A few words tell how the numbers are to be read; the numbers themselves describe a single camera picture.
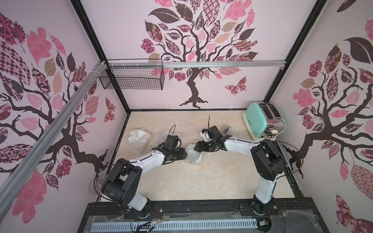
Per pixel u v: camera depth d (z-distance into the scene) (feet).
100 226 2.28
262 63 3.51
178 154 2.62
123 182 1.45
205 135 2.72
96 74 2.62
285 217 2.36
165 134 3.21
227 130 3.38
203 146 2.71
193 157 2.85
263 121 2.97
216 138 2.48
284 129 3.03
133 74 3.11
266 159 1.63
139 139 3.04
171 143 2.33
